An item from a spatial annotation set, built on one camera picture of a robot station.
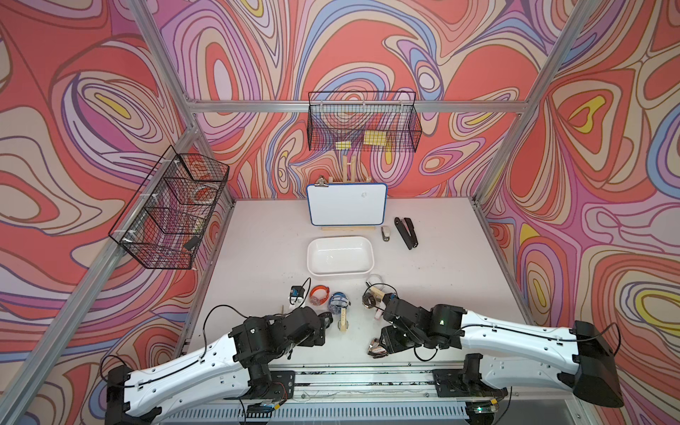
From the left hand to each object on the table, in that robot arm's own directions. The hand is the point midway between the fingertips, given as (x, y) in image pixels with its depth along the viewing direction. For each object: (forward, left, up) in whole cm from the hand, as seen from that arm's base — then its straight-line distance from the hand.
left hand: (317, 328), depth 74 cm
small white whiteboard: (+44, -9, +5) cm, 45 cm away
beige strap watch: (+4, -7, -6) cm, 10 cm away
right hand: (-5, -20, -4) cm, 21 cm away
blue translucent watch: (+12, -6, -8) cm, 16 cm away
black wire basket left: (+22, +44, +19) cm, 53 cm away
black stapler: (+42, -34, -8) cm, 54 cm away
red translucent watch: (+15, +1, -10) cm, 18 cm away
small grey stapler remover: (+41, -25, -7) cm, 49 cm away
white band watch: (+21, -19, -10) cm, 30 cm away
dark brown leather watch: (+11, -16, -5) cm, 19 cm away
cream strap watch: (+14, -19, -7) cm, 24 cm away
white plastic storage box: (+31, -8, -10) cm, 34 cm away
